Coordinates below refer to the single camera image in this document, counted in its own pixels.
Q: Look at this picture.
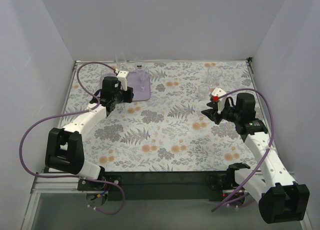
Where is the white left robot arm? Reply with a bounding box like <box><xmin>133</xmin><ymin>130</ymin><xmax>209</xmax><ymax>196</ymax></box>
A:
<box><xmin>45</xmin><ymin>71</ymin><xmax>134</xmax><ymax>180</ymax></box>

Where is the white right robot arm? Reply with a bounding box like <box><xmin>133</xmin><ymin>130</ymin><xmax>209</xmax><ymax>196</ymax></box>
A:
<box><xmin>202</xmin><ymin>88</ymin><xmax>310</xmax><ymax>224</ymax></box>

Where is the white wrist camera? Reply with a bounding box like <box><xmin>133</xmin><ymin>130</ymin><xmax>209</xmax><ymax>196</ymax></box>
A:
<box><xmin>117</xmin><ymin>70</ymin><xmax>130</xmax><ymax>91</ymax></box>
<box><xmin>210</xmin><ymin>87</ymin><xmax>226</xmax><ymax>114</ymax></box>

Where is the clear wine glass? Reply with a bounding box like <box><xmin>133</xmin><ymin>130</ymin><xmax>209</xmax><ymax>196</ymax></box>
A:
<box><xmin>138</xmin><ymin>68</ymin><xmax>149</xmax><ymax>91</ymax></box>

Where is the clear tall tumbler glass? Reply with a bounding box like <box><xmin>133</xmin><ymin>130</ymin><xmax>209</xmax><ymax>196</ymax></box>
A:
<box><xmin>206</xmin><ymin>66</ymin><xmax>223</xmax><ymax>86</ymax></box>

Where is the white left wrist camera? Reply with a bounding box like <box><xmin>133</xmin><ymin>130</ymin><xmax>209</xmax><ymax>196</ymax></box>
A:
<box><xmin>117</xmin><ymin>70</ymin><xmax>130</xmax><ymax>91</ymax></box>

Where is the clear plain drinking glass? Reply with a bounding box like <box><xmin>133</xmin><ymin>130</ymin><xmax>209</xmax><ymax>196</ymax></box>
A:
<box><xmin>115</xmin><ymin>48</ymin><xmax>128</xmax><ymax>71</ymax></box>

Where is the clear small tumbler glass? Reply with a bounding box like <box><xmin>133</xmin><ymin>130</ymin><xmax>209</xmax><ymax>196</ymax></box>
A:
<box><xmin>197</xmin><ymin>84</ymin><xmax>210</xmax><ymax>100</ymax></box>

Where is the lilac plastic tray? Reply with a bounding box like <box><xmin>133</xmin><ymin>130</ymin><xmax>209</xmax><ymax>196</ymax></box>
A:
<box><xmin>99</xmin><ymin>70</ymin><xmax>152</xmax><ymax>102</ymax></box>

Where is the clear champagne flute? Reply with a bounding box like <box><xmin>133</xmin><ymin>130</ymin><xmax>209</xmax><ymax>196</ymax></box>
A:
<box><xmin>134</xmin><ymin>57</ymin><xmax>148</xmax><ymax>91</ymax></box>

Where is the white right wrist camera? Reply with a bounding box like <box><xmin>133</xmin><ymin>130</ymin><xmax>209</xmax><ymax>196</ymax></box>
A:
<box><xmin>210</xmin><ymin>87</ymin><xmax>226</xmax><ymax>114</ymax></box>

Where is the aluminium frame rail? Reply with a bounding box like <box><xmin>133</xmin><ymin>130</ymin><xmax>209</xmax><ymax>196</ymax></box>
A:
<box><xmin>31</xmin><ymin>172</ymin><xmax>301</xmax><ymax>195</ymax></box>

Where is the floral patterned table mat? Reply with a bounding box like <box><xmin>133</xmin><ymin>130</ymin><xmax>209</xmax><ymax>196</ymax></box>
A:
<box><xmin>48</xmin><ymin>61</ymin><xmax>281</xmax><ymax>172</ymax></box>

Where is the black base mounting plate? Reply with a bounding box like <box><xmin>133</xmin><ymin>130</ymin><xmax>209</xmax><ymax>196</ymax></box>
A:
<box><xmin>77</xmin><ymin>171</ymin><xmax>253</xmax><ymax>203</ymax></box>

